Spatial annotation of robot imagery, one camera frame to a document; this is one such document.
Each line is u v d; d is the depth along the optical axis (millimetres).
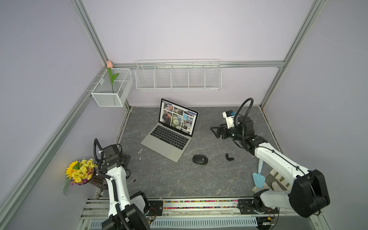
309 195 404
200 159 890
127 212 395
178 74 995
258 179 827
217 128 723
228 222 708
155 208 736
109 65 891
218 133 726
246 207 726
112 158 593
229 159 916
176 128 1042
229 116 713
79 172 608
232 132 707
